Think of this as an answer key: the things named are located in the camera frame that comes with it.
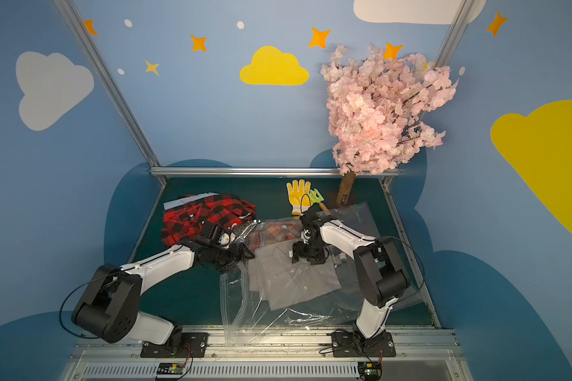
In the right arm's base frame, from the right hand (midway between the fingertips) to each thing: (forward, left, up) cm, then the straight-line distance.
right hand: (305, 258), depth 91 cm
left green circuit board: (-38, +41, -4) cm, 56 cm away
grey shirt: (-10, +8, 0) cm, 13 cm away
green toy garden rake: (+35, -5, -3) cm, 35 cm away
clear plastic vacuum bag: (-23, +18, +3) cm, 30 cm away
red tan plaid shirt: (+10, +14, +3) cm, 17 cm away
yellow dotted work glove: (+38, +5, -4) cm, 39 cm away
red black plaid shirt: (+10, +50, +6) cm, 52 cm away
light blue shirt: (+25, +55, +3) cm, 60 cm away
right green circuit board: (-34, -21, -6) cm, 41 cm away
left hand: (-3, +22, +3) cm, 22 cm away
